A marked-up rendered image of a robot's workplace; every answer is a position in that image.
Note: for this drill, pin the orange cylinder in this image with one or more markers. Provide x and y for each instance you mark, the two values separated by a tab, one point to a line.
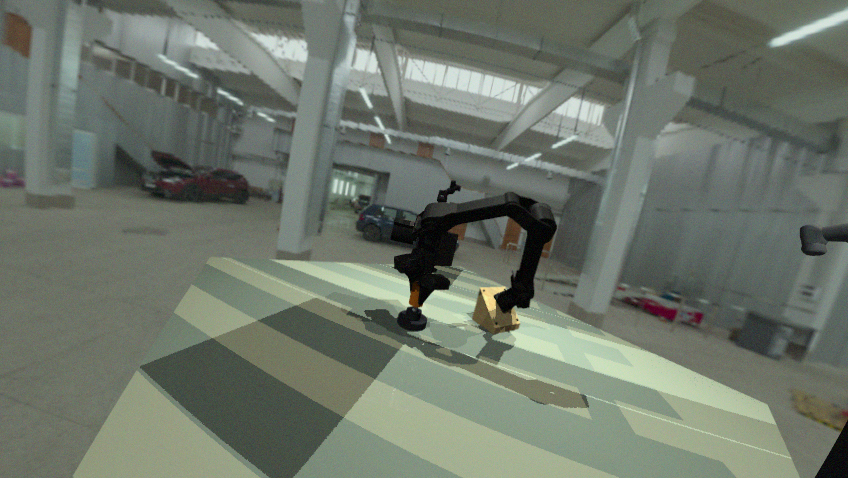
413	301

